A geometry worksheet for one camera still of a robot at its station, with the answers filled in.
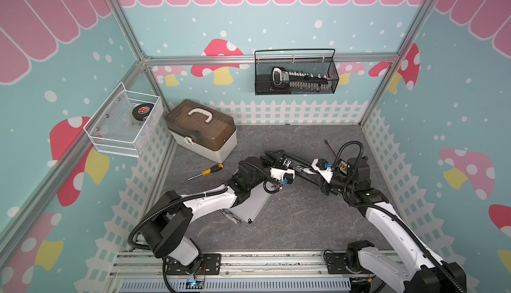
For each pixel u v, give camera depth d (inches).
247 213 31.8
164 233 17.1
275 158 28.0
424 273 15.8
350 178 24.1
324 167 25.4
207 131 35.3
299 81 34.5
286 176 26.7
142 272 28.8
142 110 31.2
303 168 30.4
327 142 44.1
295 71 36.0
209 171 38.8
